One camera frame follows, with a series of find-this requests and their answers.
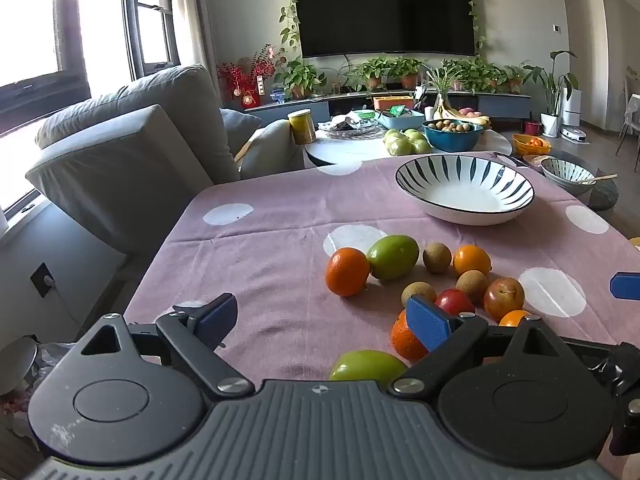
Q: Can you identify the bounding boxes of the glass plate with snacks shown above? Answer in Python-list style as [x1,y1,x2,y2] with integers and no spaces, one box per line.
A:
[320,115,386,140]

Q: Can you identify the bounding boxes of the large window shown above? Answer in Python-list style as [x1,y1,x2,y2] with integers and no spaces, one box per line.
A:
[0,0,92,126]

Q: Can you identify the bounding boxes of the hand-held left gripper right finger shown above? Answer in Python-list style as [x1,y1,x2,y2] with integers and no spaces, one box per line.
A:
[387,295,608,401]

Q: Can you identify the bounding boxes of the blue grey pillow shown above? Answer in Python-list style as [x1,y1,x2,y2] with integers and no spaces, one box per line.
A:
[220,108,263,156]

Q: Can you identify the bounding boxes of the blue tray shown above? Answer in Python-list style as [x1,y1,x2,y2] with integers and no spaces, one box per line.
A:
[376,110,426,131]

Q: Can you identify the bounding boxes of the light grey cushion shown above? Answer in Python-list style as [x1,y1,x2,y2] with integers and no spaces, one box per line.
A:
[239,119,306,180]

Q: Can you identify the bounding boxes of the pink dotted tablecloth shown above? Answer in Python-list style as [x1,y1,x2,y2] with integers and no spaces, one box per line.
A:
[122,150,640,480]

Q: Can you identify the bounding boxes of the yellow canister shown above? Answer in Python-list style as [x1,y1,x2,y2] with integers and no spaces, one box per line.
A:
[287,109,317,146]

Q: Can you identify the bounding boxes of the orange basket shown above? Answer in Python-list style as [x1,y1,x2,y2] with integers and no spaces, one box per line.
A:
[512,133,552,157]

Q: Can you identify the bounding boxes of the blue bowl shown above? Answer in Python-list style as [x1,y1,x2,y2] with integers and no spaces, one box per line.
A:
[422,119,484,152]

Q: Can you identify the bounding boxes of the red berry decoration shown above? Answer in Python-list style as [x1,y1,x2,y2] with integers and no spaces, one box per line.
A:
[217,45,281,108]

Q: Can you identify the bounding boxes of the pile of small kiwis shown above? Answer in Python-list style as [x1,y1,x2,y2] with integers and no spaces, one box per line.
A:
[427,119,476,134]

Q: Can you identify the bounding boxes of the grey sofa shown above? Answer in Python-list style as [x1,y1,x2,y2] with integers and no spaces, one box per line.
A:
[25,64,306,256]

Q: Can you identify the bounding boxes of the orange box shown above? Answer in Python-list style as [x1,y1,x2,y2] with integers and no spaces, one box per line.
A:
[372,95,416,111]

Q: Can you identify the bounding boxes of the potted green plant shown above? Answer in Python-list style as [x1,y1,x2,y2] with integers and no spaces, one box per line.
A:
[480,60,507,92]
[502,62,531,93]
[442,59,483,92]
[392,57,426,90]
[272,57,327,100]
[350,57,396,91]

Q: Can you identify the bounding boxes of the beige curtain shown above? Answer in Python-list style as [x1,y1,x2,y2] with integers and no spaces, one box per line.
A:
[167,0,219,79]

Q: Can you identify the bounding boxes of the bunch of bananas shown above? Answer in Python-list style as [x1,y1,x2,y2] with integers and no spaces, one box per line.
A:
[435,102,491,127]

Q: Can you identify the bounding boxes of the plastic bag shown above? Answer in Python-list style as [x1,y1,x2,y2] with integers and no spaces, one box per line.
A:
[0,336,76,451]

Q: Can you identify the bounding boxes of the wall outlet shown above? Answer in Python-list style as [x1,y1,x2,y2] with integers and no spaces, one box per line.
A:
[31,263,55,297]

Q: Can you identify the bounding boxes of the tall plant in white pot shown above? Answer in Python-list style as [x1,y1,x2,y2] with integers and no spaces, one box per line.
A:
[522,50,581,137]

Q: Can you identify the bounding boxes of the small striped bowl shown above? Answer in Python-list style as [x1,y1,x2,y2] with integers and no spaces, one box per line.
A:
[540,157,598,196]

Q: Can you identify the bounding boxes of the brown kiwi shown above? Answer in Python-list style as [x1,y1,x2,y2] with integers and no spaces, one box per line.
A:
[401,281,437,311]
[423,242,453,274]
[455,270,491,305]

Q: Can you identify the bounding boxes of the tray of green jujubes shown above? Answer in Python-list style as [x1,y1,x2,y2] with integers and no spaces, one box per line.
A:
[382,128,432,157]

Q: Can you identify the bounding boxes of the spider plant in vase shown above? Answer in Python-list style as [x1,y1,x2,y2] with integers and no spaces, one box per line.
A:
[422,65,468,111]

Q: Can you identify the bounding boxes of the black framed window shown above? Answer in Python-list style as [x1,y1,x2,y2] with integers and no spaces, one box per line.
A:
[122,0,181,79]

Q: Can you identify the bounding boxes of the striped white bowl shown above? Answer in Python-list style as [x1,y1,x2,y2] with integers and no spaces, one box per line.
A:
[395,155,535,226]

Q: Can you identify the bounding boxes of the round white coffee table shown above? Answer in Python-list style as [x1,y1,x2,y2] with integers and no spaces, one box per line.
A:
[304,127,513,166]

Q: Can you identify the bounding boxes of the dark bumpy orange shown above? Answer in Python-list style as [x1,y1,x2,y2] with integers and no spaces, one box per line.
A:
[325,247,371,297]

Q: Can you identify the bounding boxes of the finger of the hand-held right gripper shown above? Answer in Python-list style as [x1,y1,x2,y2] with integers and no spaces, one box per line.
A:
[591,342,640,456]
[609,272,640,302]

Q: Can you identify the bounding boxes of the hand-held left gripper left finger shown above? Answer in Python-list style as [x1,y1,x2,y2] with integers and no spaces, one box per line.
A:
[75,292,256,401]

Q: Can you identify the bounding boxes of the red yellow apple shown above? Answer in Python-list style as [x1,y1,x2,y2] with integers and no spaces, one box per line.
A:
[483,277,525,322]

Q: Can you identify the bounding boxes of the green jujube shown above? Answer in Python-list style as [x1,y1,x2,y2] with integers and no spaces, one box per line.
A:
[366,235,420,281]
[328,350,408,382]

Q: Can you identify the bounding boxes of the grey television cabinet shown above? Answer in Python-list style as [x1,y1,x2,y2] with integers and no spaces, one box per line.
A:
[222,91,533,121]

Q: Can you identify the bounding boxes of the dining chair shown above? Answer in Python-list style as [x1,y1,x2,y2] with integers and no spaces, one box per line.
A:
[615,65,640,156]

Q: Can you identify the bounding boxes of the black television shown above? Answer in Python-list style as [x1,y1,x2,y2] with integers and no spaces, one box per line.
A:
[290,0,476,59]

